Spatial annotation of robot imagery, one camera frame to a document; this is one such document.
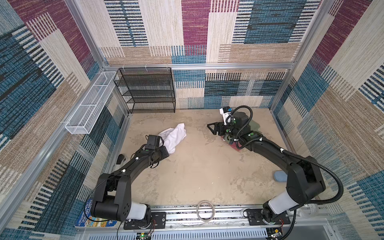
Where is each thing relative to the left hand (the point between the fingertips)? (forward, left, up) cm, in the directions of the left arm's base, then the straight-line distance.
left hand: (165, 150), depth 91 cm
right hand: (+7, -28, +15) cm, 32 cm away
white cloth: (+8, -3, +2) cm, 9 cm away
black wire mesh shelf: (+43, +16, +12) cm, 47 cm away
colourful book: (-35, +34, -4) cm, 49 cm away
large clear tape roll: (-31, -76, -5) cm, 82 cm away
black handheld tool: (-4, +26, -1) cm, 26 cm away
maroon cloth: (-11, -36, +24) cm, 44 cm away
